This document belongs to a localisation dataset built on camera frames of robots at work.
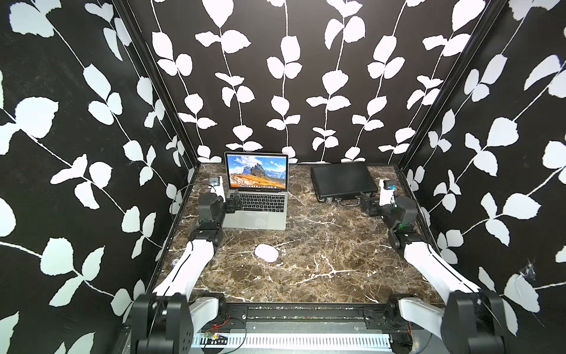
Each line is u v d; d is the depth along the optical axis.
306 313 0.76
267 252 0.89
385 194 0.72
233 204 0.75
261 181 1.07
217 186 0.70
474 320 0.78
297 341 0.70
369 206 0.76
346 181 1.36
